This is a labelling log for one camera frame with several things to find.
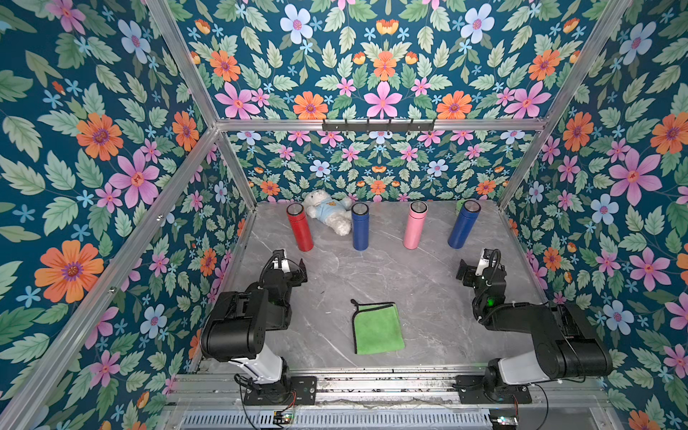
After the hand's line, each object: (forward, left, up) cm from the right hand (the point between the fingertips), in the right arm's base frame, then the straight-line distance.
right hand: (484, 260), depth 91 cm
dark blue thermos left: (+10, +43, +6) cm, 45 cm away
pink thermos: (+10, +24, +11) cm, 28 cm away
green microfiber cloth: (-22, +37, -7) cm, 43 cm away
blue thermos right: (+12, +6, +5) cm, 14 cm away
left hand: (-1, +68, +1) cm, 68 cm away
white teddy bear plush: (+21, +54, +1) cm, 58 cm away
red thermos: (+9, +65, +7) cm, 66 cm away
